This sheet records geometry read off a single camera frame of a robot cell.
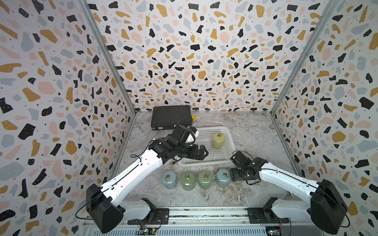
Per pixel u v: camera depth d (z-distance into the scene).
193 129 0.68
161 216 0.74
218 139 0.95
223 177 0.78
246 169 0.61
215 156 0.82
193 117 1.16
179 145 0.60
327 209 0.40
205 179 0.78
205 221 0.73
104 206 0.37
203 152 0.65
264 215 0.66
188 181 0.78
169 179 0.77
